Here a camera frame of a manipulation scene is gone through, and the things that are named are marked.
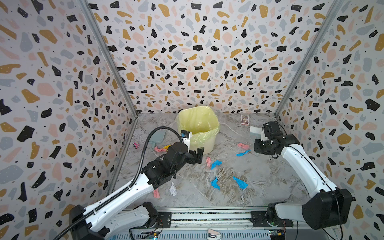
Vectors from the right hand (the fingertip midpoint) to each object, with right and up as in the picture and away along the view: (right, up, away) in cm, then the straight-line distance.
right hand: (254, 145), depth 82 cm
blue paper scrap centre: (-20, -13, +12) cm, 27 cm away
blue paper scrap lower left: (-22, -22, +3) cm, 31 cm away
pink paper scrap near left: (-54, -26, -1) cm, 60 cm away
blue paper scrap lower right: (-6, -23, +3) cm, 24 cm away
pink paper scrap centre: (-25, -11, +12) cm, 30 cm away
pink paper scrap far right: (0, -3, +19) cm, 19 cm away
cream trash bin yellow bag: (-29, +13, +15) cm, 35 cm away
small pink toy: (-73, -2, +18) cm, 75 cm away
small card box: (+5, +15, +35) cm, 38 cm away
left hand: (-32, +2, -12) cm, 34 cm away
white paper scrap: (-45, -25, +1) cm, 52 cm away
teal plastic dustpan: (-60, +4, +22) cm, 64 cm away
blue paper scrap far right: (-3, -8, +16) cm, 18 cm away
